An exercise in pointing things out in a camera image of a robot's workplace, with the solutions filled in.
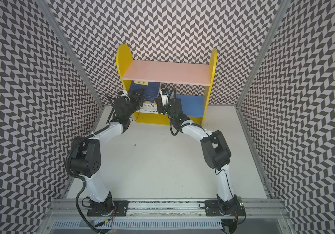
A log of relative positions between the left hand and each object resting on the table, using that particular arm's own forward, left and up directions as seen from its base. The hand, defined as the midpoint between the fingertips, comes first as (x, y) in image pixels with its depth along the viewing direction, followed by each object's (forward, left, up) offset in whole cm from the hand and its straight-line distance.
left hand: (146, 91), depth 85 cm
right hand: (-2, -5, -5) cm, 7 cm away
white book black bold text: (0, 0, -11) cm, 11 cm away
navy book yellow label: (+5, -1, -3) cm, 6 cm away
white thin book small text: (-1, +1, -15) cm, 15 cm away
